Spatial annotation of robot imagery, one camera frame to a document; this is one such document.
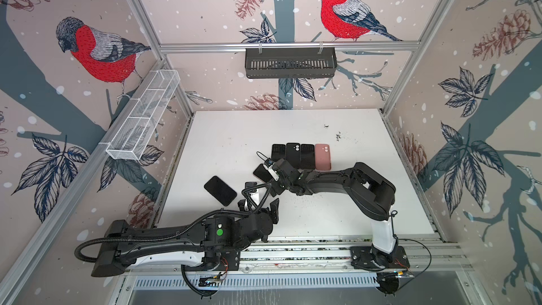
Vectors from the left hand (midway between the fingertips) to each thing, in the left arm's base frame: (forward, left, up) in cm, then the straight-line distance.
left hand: (270, 204), depth 71 cm
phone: (+30, -11, -14) cm, 35 cm away
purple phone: (+32, -3, -15) cm, 36 cm away
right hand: (+16, 0, -16) cm, 23 cm away
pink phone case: (+27, -25, -15) cm, 40 cm away
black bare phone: (+27, -18, -15) cm, 36 cm away
